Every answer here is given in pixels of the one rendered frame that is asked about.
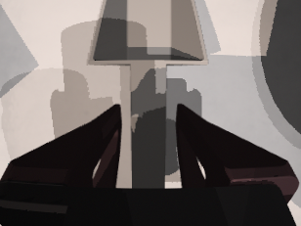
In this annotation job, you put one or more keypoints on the grey scoop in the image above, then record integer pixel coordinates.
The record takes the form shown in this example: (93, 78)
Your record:
(148, 30)

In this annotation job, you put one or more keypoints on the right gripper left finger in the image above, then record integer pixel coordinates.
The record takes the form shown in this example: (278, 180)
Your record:
(72, 157)

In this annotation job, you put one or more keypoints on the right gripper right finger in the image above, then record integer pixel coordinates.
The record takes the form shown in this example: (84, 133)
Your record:
(227, 159)

